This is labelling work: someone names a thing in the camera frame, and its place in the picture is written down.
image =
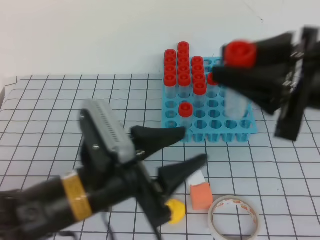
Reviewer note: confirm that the right white tape roll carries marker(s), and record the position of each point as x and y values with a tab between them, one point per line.
232	217

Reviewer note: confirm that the red-capped test tube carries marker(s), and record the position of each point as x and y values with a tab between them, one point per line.
237	75

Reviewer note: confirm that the red-capped tube column one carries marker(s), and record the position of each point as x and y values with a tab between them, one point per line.
170	82
169	61
170	70
170	53

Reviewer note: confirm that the red-capped tube column two back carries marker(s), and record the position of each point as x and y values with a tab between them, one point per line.
183	46

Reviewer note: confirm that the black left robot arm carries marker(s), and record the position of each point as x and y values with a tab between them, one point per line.
99	184

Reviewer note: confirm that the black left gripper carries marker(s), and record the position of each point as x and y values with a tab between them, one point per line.
135	181

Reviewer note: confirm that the yellow rubber duck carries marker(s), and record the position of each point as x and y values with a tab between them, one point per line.
177	210

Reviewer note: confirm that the front red-capped rack tube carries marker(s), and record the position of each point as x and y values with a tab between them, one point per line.
185	112

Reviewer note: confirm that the red-capped tube column four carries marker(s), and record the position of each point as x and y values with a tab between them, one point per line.
212	86

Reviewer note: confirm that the red-capped tube column two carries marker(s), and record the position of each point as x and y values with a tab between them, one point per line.
183	69
183	46
184	82
183	53
183	61

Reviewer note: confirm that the blue test tube rack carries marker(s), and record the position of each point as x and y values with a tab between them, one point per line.
210	121

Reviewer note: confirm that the red-capped tube column three back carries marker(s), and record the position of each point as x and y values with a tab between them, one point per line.
197	60

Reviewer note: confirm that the white foam cube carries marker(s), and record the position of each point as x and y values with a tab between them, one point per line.
197	178

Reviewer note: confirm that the red-capped tube column two front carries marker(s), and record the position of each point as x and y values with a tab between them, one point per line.
184	82

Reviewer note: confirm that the red-capped tube column one front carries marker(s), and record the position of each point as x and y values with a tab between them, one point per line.
170	82

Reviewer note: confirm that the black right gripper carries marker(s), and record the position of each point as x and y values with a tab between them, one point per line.
264	85

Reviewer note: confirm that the red-capped tube column three front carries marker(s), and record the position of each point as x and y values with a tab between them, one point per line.
199	92

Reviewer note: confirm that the orange foam cube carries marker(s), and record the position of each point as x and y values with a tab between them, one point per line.
201	196

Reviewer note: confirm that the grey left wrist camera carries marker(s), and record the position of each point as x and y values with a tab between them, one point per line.
110	130

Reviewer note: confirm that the red-capped tube column three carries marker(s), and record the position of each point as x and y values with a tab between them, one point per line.
198	77
197	60
199	92
197	69

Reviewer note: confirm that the red-capped tube column one back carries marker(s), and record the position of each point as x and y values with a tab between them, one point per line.
170	53

